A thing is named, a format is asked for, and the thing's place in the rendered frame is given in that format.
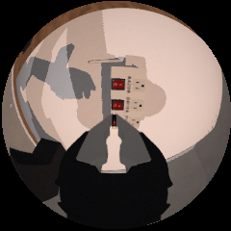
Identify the white power strip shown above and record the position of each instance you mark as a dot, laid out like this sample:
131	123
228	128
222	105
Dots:
127	90

